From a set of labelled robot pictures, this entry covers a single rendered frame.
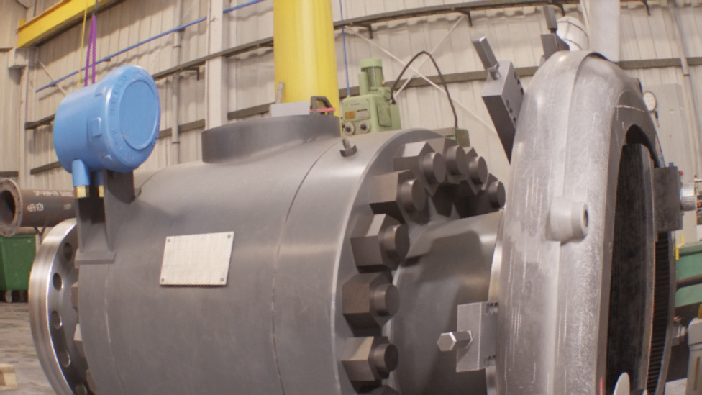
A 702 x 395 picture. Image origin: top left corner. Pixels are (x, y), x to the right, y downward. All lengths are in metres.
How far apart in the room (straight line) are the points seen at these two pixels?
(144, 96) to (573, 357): 0.82
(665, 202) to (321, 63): 3.81
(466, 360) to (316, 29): 4.11
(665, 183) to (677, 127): 6.55
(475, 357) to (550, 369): 0.10
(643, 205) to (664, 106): 6.69
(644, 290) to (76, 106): 0.94
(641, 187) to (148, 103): 0.77
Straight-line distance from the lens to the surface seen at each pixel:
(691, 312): 2.40
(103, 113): 1.64
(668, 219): 1.54
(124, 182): 1.74
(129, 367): 1.66
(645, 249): 1.48
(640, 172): 1.48
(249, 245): 1.53
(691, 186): 1.55
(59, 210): 8.85
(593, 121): 1.32
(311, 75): 5.19
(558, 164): 1.26
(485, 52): 1.32
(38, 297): 1.93
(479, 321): 1.20
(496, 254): 1.43
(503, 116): 1.33
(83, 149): 1.70
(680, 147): 8.08
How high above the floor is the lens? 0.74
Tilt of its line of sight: 2 degrees up
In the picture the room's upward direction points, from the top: 5 degrees counter-clockwise
